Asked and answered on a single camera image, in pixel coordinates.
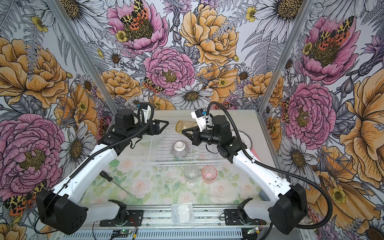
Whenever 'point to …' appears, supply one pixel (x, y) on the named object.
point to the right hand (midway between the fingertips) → (183, 136)
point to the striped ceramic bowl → (180, 149)
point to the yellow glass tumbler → (182, 125)
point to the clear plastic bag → (182, 213)
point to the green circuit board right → (253, 230)
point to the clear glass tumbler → (191, 173)
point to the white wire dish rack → (172, 148)
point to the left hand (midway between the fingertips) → (163, 127)
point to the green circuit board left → (120, 233)
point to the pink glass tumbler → (209, 173)
